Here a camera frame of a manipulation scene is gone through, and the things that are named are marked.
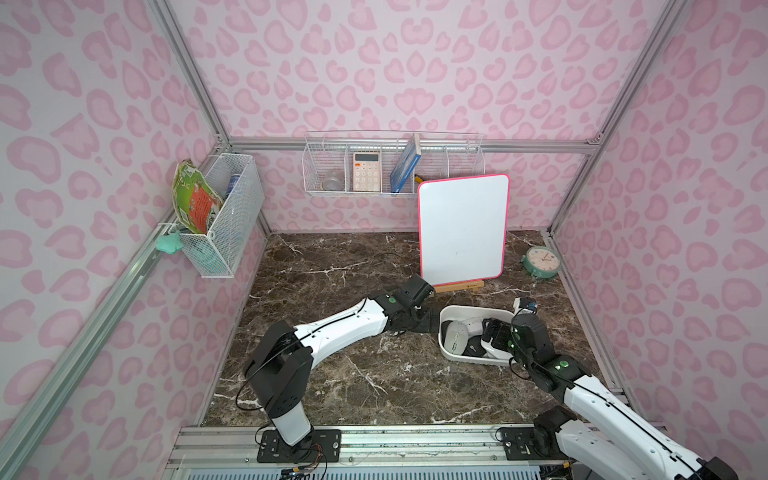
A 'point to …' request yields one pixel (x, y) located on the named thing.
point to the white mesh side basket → (218, 253)
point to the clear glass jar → (333, 181)
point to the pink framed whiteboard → (463, 227)
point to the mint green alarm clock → (541, 262)
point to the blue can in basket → (233, 180)
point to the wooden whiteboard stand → (464, 286)
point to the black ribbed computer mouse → (474, 347)
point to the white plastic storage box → (473, 315)
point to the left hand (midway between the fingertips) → (425, 316)
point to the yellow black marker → (418, 179)
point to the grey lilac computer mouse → (456, 337)
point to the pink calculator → (366, 172)
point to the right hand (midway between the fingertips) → (494, 322)
